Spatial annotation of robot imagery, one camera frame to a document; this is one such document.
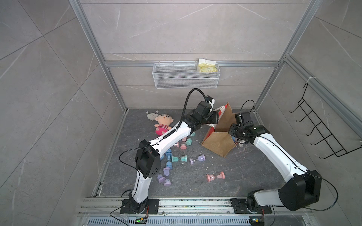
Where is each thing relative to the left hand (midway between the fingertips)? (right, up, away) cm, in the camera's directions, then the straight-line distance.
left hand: (222, 113), depth 78 cm
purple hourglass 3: (-35, -38, +2) cm, 51 cm away
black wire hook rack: (+45, -15, -18) cm, 50 cm away
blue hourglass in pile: (-31, -32, +10) cm, 46 cm away
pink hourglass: (-6, -37, +2) cm, 38 cm away
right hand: (+9, -10, +5) cm, 14 cm away
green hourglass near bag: (-19, -19, +18) cm, 32 cm away
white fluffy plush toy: (-48, -1, +32) cm, 58 cm away
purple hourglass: (-31, -40, 0) cm, 51 cm away
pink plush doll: (-36, -5, +25) cm, 44 cm away
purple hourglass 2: (-11, -28, +10) cm, 32 cm away
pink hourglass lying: (-23, -21, +17) cm, 36 cm away
